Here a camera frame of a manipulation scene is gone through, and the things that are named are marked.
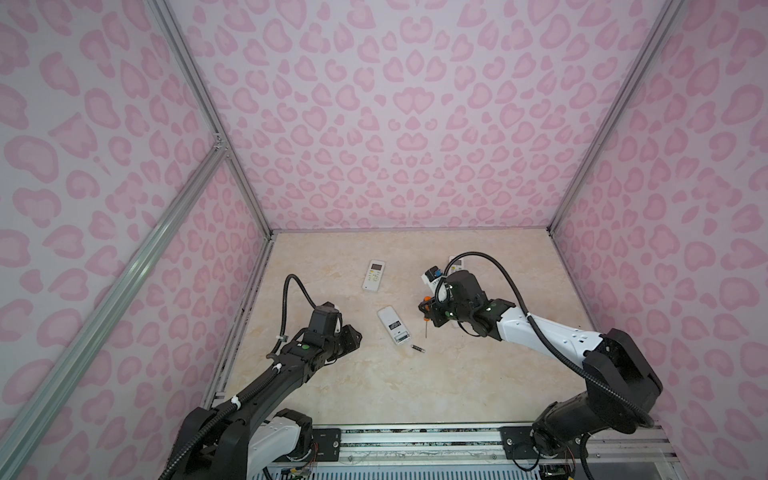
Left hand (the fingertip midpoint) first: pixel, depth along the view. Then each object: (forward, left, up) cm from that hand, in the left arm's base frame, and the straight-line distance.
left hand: (361, 332), depth 86 cm
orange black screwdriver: (+3, -19, +2) cm, 19 cm away
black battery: (-2, -16, -7) cm, 18 cm away
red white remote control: (+4, -10, -6) cm, 12 cm away
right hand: (+5, -18, +6) cm, 20 cm away
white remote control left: (+24, -2, -6) cm, 25 cm away
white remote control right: (+27, -33, -5) cm, 43 cm away
